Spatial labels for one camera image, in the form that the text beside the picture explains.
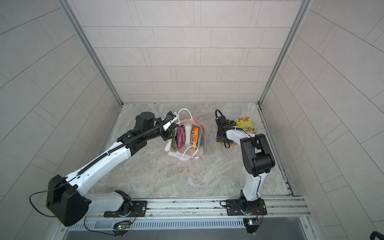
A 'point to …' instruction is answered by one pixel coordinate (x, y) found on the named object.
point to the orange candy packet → (195, 138)
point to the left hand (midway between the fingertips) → (180, 122)
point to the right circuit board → (251, 224)
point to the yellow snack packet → (246, 124)
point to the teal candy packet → (200, 139)
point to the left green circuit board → (121, 227)
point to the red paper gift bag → (188, 138)
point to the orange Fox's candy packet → (231, 144)
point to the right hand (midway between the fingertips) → (223, 137)
